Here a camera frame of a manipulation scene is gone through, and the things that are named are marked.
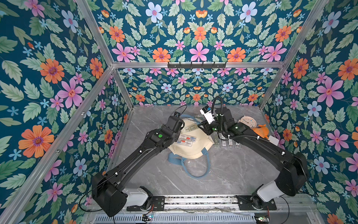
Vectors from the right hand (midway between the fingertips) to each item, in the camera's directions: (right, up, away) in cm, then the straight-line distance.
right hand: (203, 120), depth 80 cm
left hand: (-17, -5, -2) cm, 18 cm away
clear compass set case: (+13, -16, +16) cm, 26 cm away
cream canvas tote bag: (-14, -20, +4) cm, 25 cm away
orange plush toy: (+43, -8, +16) cm, 47 cm away
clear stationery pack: (-10, -14, +16) cm, 23 cm away
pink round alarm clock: (+38, -1, +27) cm, 47 cm away
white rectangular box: (+51, -14, +15) cm, 55 cm away
